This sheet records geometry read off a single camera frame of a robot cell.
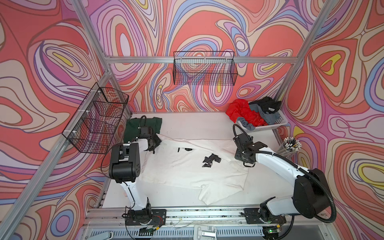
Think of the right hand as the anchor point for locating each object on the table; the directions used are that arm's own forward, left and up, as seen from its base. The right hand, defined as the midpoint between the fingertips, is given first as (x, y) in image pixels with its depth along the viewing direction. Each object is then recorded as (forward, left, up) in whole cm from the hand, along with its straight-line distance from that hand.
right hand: (243, 159), depth 87 cm
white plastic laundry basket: (+29, -35, +1) cm, 45 cm away
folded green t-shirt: (+31, +73, -2) cm, 79 cm away
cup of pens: (+1, -23, +11) cm, 26 cm away
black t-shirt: (+42, -28, +5) cm, 50 cm away
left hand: (+19, +52, -4) cm, 55 cm away
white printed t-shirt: (0, +23, -5) cm, 23 cm away
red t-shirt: (+41, -6, +3) cm, 41 cm away
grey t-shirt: (+30, -25, +3) cm, 39 cm away
